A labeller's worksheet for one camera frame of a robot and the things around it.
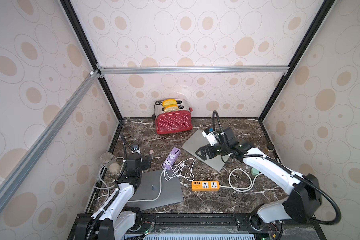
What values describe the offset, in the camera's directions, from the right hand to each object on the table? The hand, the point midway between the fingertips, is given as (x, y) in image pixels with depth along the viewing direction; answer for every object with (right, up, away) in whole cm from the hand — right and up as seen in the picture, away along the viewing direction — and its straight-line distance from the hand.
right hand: (200, 152), depth 80 cm
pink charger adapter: (-30, -2, +17) cm, 35 cm away
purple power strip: (-17, -6, +15) cm, 23 cm away
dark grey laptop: (-25, -22, +6) cm, 33 cm away
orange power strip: (+3, -19, +4) cm, 20 cm away
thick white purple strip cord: (-31, -26, 0) cm, 41 cm away
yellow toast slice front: (-17, +26, +18) cm, 36 cm away
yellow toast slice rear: (-19, +31, +22) cm, 43 cm away
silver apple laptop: (-2, +5, +27) cm, 27 cm away
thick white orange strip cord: (+21, -22, +4) cm, 31 cm away
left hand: (-33, -2, +7) cm, 34 cm away
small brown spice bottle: (+44, -1, +12) cm, 46 cm away
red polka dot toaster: (-20, +17, +21) cm, 34 cm away
